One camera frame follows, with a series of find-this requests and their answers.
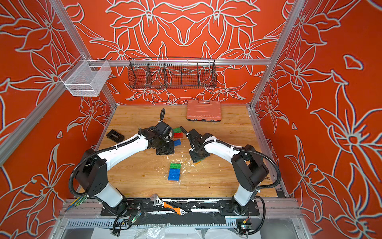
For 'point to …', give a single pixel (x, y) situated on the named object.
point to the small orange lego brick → (198, 163)
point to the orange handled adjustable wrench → (158, 202)
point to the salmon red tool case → (204, 111)
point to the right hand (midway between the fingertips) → (197, 156)
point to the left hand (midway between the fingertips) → (176, 150)
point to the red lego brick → (178, 135)
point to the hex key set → (76, 202)
